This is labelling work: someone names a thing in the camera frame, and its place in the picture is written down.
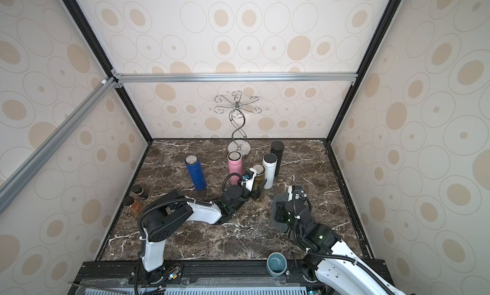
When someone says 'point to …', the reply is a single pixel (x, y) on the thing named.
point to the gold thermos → (259, 176)
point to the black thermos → (277, 147)
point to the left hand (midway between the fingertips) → (266, 177)
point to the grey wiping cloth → (277, 197)
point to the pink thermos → (235, 165)
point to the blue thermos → (196, 172)
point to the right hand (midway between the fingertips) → (283, 203)
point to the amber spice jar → (134, 205)
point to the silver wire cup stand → (238, 142)
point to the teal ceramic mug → (276, 264)
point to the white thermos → (270, 163)
